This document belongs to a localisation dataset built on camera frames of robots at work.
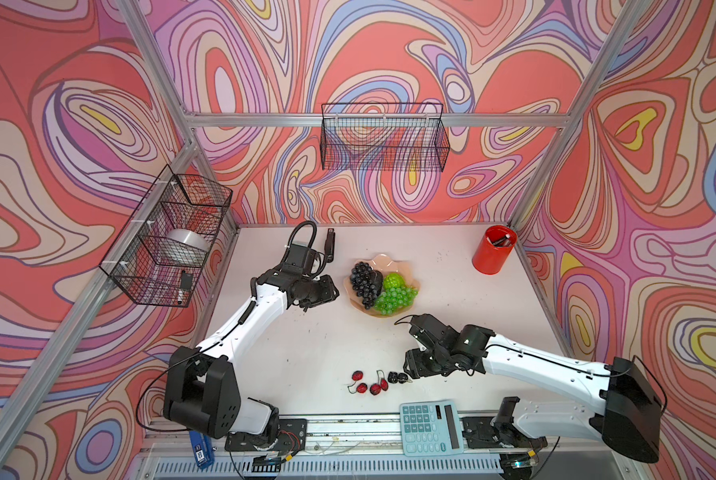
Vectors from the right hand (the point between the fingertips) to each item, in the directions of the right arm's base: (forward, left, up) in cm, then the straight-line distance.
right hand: (416, 374), depth 78 cm
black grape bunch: (+29, +13, +1) cm, 32 cm away
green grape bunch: (+22, +4, +2) cm, 23 cm away
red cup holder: (+36, -30, +7) cm, 48 cm away
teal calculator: (-12, -2, -3) cm, 13 cm away
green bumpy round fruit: (+28, +4, +3) cm, 29 cm away
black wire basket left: (+23, +62, +27) cm, 71 cm away
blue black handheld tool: (-15, +52, -1) cm, 54 cm away
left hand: (+21, +21, +10) cm, 31 cm away
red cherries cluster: (-2, +11, -4) cm, 12 cm away
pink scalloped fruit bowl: (+38, +4, -2) cm, 38 cm away
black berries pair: (+1, +6, -4) cm, 7 cm away
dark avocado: (+29, +9, +1) cm, 31 cm away
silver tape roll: (+27, +57, +27) cm, 68 cm away
